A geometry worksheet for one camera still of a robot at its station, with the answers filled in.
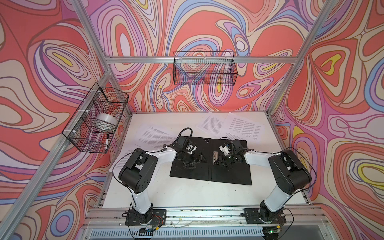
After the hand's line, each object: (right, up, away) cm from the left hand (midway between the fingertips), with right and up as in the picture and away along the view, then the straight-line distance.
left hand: (202, 164), depth 88 cm
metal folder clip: (+8, +4, +7) cm, 11 cm away
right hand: (+8, -2, +3) cm, 9 cm away
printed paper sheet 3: (+33, +21, +23) cm, 46 cm away
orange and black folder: (+22, -5, -2) cm, 23 cm away
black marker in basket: (-48, +16, -16) cm, 53 cm away
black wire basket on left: (-54, +24, -17) cm, 61 cm away
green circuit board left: (-29, -27, -17) cm, 43 cm away
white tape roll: (-48, +25, -17) cm, 56 cm away
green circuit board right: (+32, -27, -17) cm, 46 cm away
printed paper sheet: (-35, +14, +17) cm, 42 cm away
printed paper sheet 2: (+9, +26, +27) cm, 38 cm away
